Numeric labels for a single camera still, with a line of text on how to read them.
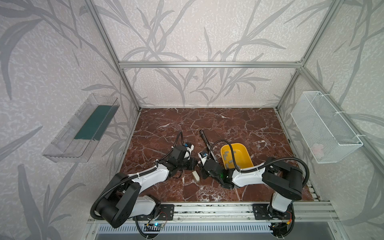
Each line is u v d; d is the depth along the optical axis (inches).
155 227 28.2
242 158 36.8
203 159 29.8
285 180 18.0
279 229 27.5
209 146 37.9
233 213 29.7
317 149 28.5
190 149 31.7
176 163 26.8
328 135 24.8
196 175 32.8
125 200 16.5
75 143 25.2
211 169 25.7
